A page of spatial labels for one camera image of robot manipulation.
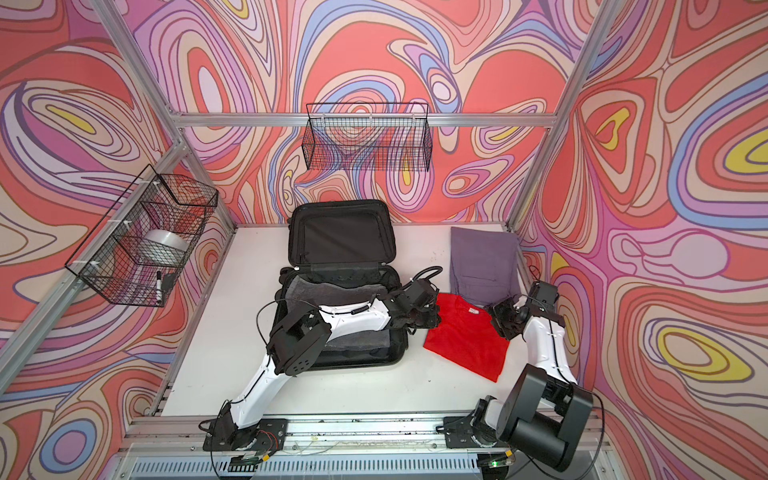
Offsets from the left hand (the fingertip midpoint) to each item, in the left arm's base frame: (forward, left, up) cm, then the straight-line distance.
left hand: (447, 320), depth 90 cm
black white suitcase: (+24, +35, +3) cm, 43 cm away
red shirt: (-4, -6, -3) cm, 8 cm away
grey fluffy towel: (+8, +46, +3) cm, 47 cm away
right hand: (-1, -11, +4) cm, 12 cm away
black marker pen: (-2, +74, +22) cm, 77 cm away
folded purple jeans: (+24, -17, -4) cm, 30 cm away
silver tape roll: (+8, +73, +28) cm, 79 cm away
